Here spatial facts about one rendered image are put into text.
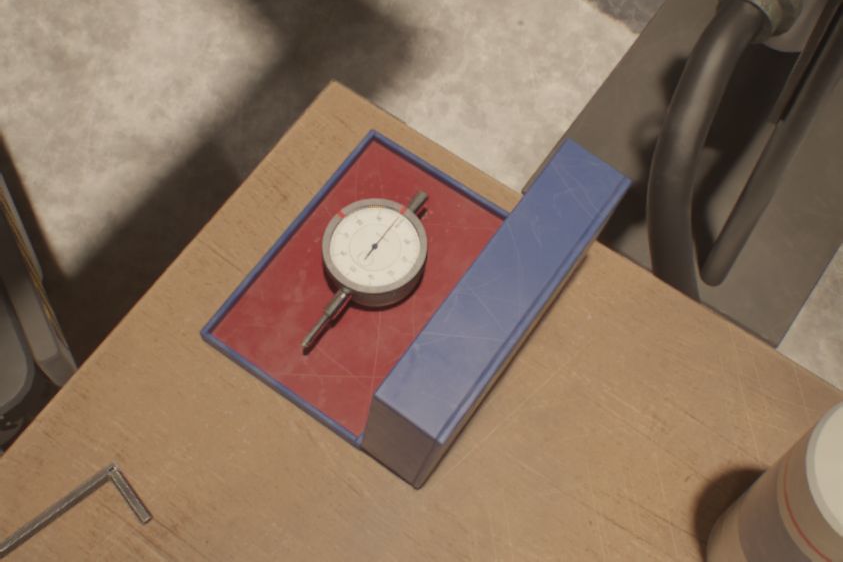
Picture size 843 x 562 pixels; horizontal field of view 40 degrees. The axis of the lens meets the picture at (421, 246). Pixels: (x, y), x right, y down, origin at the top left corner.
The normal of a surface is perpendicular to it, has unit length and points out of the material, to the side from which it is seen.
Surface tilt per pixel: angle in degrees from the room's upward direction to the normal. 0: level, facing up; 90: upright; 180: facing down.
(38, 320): 0
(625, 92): 0
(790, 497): 90
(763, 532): 90
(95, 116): 0
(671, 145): 43
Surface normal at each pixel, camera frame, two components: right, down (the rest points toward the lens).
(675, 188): -0.07, 0.35
